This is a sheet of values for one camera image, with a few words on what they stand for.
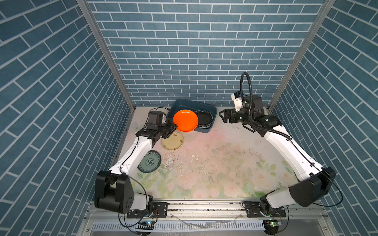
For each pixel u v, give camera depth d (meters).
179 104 1.18
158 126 0.65
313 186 0.39
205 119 1.09
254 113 0.56
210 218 0.72
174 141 0.99
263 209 0.66
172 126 0.74
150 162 0.91
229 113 0.67
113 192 0.41
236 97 0.66
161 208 0.74
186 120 0.88
